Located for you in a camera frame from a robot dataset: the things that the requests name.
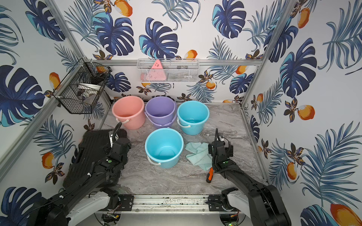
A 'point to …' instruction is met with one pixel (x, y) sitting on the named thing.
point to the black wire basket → (80, 90)
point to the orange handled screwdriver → (210, 174)
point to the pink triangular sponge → (156, 73)
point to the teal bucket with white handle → (192, 116)
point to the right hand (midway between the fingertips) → (222, 144)
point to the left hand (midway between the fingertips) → (118, 142)
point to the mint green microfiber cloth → (200, 155)
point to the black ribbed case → (94, 145)
